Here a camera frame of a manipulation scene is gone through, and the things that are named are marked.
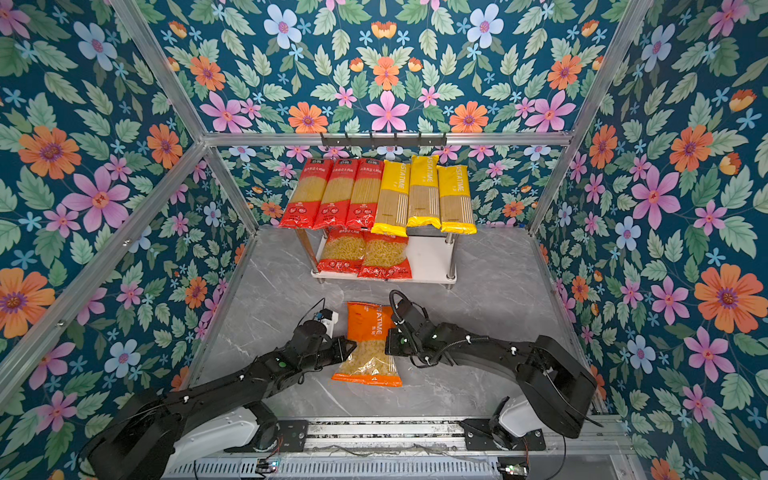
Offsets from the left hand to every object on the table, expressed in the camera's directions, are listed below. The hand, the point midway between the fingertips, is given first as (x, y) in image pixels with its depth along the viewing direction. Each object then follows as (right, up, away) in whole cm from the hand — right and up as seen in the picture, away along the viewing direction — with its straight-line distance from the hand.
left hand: (361, 341), depth 82 cm
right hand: (+5, -1, +1) cm, 6 cm away
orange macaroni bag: (+2, -6, -2) cm, 6 cm away
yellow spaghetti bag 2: (+17, +41, -3) cm, 45 cm away
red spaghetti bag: (-14, +38, -5) cm, 41 cm away
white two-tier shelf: (+22, +25, +24) cm, 41 cm away
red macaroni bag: (+6, +23, +17) cm, 29 cm away
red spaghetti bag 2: (-6, +39, -5) cm, 39 cm away
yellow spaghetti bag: (+9, +33, -10) cm, 36 cm away
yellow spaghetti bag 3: (+25, +35, -8) cm, 43 cm away
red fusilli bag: (-9, +25, +17) cm, 32 cm away
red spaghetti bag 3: (+2, +40, -3) cm, 41 cm away
